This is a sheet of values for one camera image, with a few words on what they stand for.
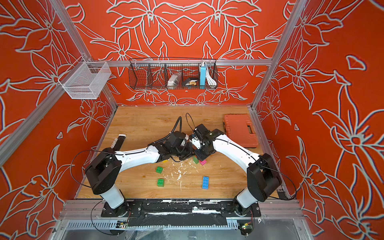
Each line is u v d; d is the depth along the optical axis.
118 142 0.99
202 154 0.73
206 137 0.60
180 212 0.73
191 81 0.88
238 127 1.01
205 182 0.80
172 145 0.67
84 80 0.90
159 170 0.85
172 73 0.98
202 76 0.87
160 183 0.79
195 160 0.89
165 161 0.64
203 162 0.81
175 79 0.92
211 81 0.91
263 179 0.43
